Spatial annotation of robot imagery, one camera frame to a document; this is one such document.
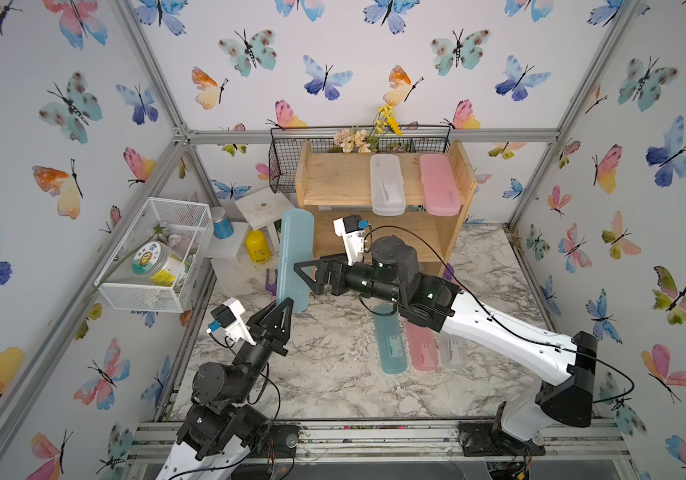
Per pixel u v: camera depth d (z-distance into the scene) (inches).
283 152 37.8
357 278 21.6
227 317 20.2
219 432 19.6
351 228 21.5
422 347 34.7
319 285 20.6
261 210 37.7
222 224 36.7
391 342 35.0
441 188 27.1
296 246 24.8
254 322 22.6
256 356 21.8
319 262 20.4
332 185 28.0
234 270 42.4
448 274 42.3
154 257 24.8
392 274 18.6
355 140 32.0
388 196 26.2
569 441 29.6
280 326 24.0
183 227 31.7
